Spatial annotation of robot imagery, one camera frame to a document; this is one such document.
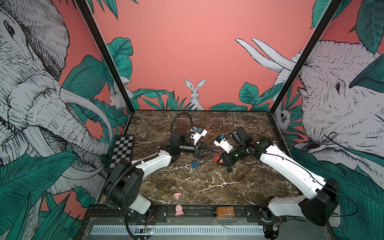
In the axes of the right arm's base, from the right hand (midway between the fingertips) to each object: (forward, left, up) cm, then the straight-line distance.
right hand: (219, 159), depth 73 cm
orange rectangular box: (-20, -3, -15) cm, 25 cm away
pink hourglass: (-19, +20, -17) cm, 32 cm away
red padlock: (0, +2, +1) cm, 2 cm away
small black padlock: (+3, -9, -20) cm, 22 cm away
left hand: (+3, +3, +3) cm, 5 cm away
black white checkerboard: (+14, +59, -14) cm, 62 cm away
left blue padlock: (+6, +12, -19) cm, 23 cm away
